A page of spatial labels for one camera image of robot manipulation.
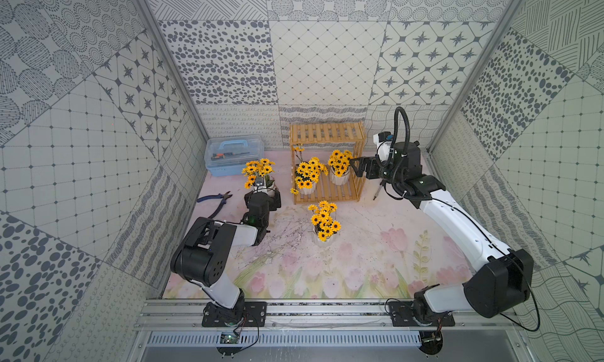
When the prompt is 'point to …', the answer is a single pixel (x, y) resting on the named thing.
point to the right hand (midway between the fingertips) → (360, 163)
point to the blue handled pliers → (223, 197)
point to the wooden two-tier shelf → (339, 133)
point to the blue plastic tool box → (227, 155)
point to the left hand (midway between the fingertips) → (272, 189)
